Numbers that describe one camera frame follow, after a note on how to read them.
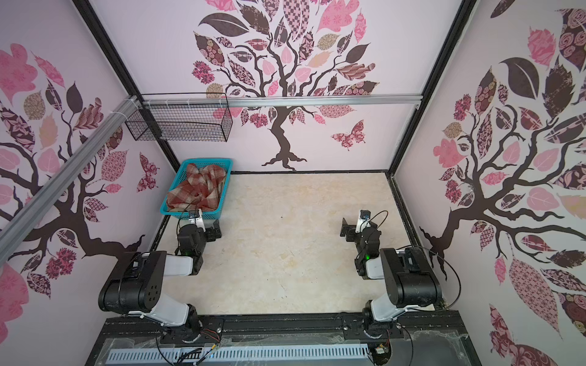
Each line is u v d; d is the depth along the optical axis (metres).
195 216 0.79
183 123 1.22
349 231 0.83
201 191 1.00
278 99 0.95
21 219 0.51
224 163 1.14
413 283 0.45
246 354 0.70
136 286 0.45
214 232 0.85
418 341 0.71
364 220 0.77
